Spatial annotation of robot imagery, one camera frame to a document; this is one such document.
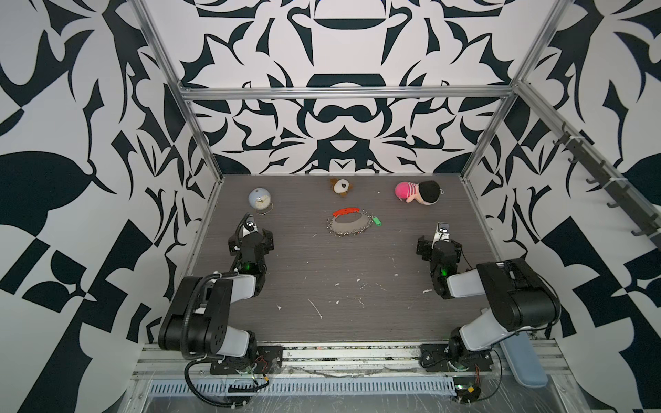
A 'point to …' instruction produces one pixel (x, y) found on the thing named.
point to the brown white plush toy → (341, 187)
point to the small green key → (377, 221)
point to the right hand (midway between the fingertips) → (441, 236)
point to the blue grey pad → (523, 360)
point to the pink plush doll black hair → (425, 192)
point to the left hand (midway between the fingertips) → (248, 229)
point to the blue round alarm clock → (259, 198)
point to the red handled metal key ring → (349, 221)
